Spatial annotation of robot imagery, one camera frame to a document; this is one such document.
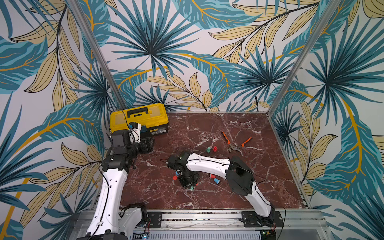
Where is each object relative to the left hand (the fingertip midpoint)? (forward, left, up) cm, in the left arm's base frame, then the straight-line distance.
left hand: (149, 142), depth 75 cm
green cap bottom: (-15, -22, -21) cm, 34 cm away
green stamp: (+9, -32, -21) cm, 40 cm away
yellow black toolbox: (+22, +3, -7) cm, 23 cm away
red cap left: (-10, -12, -21) cm, 26 cm away
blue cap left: (-7, -13, -22) cm, 26 cm away
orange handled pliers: (+12, -49, -22) cm, 55 cm away
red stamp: (+10, -37, -21) cm, 44 cm away
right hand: (-15, -21, -22) cm, 33 cm away
